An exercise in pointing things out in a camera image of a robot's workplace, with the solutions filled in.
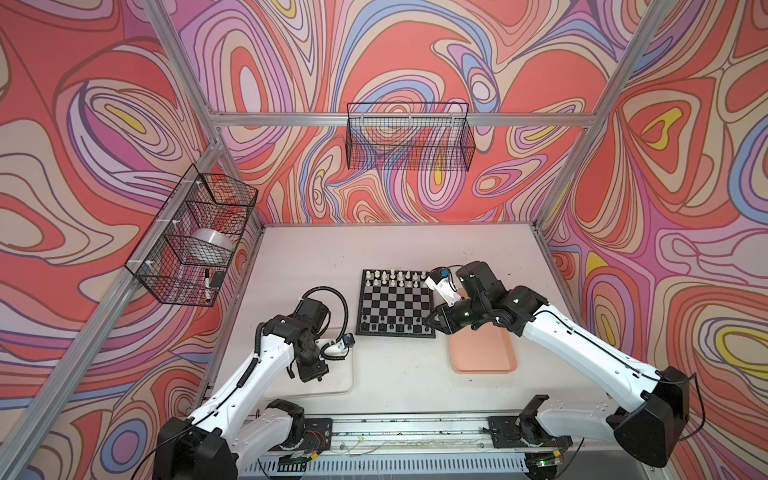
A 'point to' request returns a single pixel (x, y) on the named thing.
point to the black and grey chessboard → (394, 303)
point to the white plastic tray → (339, 379)
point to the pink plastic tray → (488, 349)
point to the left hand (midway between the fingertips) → (318, 358)
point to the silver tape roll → (216, 237)
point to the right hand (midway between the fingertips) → (431, 328)
